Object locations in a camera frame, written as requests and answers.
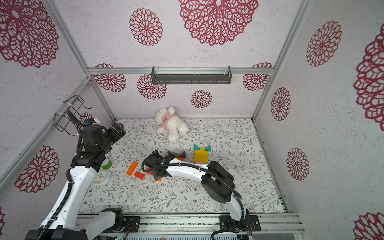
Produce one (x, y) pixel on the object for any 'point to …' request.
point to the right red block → (150, 172)
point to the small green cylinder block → (176, 155)
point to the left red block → (139, 175)
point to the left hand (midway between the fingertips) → (117, 129)
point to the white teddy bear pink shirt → (170, 125)
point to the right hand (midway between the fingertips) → (159, 170)
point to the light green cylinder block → (202, 148)
